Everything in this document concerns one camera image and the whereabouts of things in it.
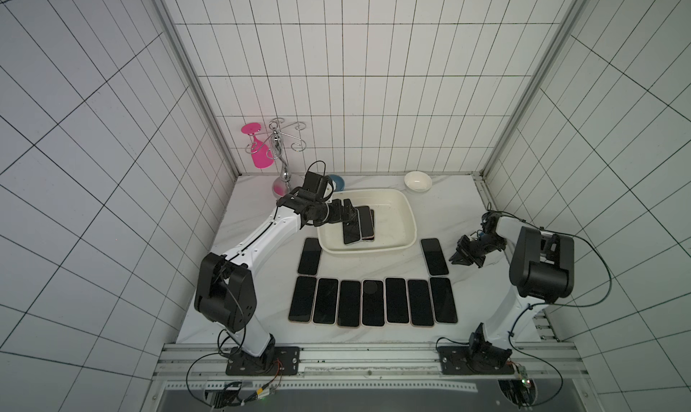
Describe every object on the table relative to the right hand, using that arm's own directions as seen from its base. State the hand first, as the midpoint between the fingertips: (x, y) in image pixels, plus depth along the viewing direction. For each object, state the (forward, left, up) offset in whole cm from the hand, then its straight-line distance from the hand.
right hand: (444, 254), depth 94 cm
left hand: (+2, +37, +17) cm, 40 cm away
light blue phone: (+6, +33, +5) cm, 34 cm away
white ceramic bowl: (+34, +6, +3) cm, 34 cm away
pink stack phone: (+10, +28, +4) cm, 30 cm away
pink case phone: (-22, +33, +1) cm, 39 cm away
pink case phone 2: (-19, +25, +1) cm, 31 cm away
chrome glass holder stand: (+29, +61, +31) cm, 74 cm away
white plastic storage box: (+14, +17, 0) cm, 22 cm away
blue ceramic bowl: (+30, +40, +4) cm, 50 cm away
